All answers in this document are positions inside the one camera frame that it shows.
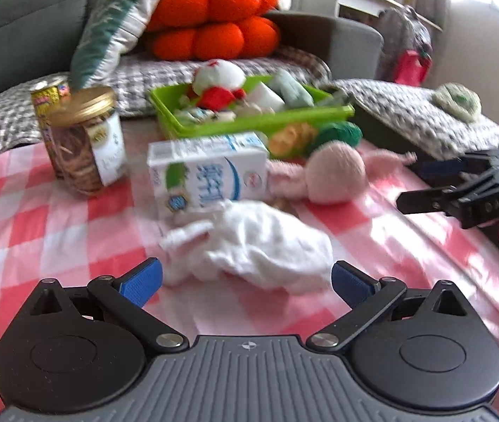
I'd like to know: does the pink checked tablecloth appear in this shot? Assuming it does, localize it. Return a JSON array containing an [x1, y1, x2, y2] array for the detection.
[[0, 119, 499, 422]]

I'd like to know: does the green yarn ball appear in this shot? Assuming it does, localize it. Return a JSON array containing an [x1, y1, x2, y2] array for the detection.
[[313, 121, 363, 150]]

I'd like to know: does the red and white plush toy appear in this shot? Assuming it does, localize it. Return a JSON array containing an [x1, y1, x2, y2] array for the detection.
[[188, 58, 248, 110]]

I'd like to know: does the floral lace pouch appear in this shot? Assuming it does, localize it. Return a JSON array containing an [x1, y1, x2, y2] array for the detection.
[[177, 105, 237, 126]]

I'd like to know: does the yellow tin can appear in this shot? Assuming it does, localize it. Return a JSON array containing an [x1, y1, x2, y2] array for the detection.
[[30, 77, 72, 115]]

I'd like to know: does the pink plush toy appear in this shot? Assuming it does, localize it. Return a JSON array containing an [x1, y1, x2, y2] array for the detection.
[[267, 141, 417, 205]]

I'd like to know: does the grey backpack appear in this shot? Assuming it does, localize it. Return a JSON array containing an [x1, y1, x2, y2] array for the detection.
[[379, 6, 432, 82]]

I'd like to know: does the glass jar with gold lid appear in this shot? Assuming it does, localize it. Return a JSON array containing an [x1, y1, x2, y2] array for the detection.
[[43, 87, 128, 195]]

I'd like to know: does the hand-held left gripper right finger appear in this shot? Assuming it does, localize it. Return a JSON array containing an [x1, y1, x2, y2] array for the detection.
[[306, 261, 470, 353]]

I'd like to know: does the green and white pillow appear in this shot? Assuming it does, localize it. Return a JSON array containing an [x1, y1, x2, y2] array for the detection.
[[70, 0, 184, 93]]

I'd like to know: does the pale green zip pouch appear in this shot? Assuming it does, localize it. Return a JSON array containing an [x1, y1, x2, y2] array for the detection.
[[434, 83, 483, 121]]

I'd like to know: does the grey patterned quilt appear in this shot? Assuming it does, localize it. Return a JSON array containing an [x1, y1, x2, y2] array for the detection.
[[333, 78, 499, 154]]

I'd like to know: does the orange cookie plush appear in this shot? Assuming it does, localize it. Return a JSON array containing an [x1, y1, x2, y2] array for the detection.
[[269, 122, 318, 159]]

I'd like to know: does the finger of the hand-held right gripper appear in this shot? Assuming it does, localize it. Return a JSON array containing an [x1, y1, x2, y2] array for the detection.
[[414, 152, 492, 179], [396, 176, 499, 217]]

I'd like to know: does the dark grey ottoman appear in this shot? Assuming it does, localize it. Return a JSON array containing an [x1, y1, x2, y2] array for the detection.
[[355, 105, 499, 177]]

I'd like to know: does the green plastic box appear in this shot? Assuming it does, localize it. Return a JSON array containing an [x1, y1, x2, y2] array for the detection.
[[149, 75, 356, 141]]

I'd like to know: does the red bag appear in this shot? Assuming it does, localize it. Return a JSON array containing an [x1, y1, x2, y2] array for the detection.
[[394, 50, 432, 86]]

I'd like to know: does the dark grey sofa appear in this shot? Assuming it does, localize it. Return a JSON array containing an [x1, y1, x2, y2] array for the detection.
[[0, 0, 384, 106]]

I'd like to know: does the orange flower cushion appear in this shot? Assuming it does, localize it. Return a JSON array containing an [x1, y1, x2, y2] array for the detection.
[[146, 15, 282, 60], [146, 0, 281, 33]]

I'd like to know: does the white foam sponge block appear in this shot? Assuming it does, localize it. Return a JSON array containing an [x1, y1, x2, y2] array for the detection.
[[249, 81, 286, 113]]

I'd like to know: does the white milk carton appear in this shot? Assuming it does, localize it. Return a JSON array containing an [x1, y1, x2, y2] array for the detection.
[[147, 132, 272, 220]]

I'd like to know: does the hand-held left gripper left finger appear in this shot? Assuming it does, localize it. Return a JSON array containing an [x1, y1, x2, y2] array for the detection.
[[30, 258, 190, 354]]

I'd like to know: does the mint green towel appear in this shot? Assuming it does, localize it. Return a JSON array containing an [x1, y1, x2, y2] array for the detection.
[[273, 70, 314, 107]]

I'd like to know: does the white cloth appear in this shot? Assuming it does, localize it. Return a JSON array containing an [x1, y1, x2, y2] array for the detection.
[[159, 200, 333, 295]]

